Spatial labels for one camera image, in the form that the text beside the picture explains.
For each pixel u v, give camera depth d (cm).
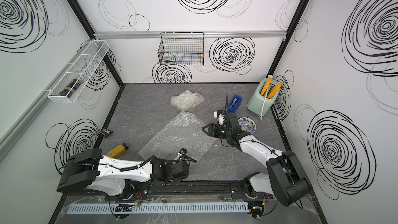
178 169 60
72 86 67
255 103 93
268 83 102
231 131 68
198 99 105
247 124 96
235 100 102
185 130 94
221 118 77
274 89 89
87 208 77
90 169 48
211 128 76
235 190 74
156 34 196
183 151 72
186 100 104
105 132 91
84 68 74
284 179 42
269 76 105
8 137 51
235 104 101
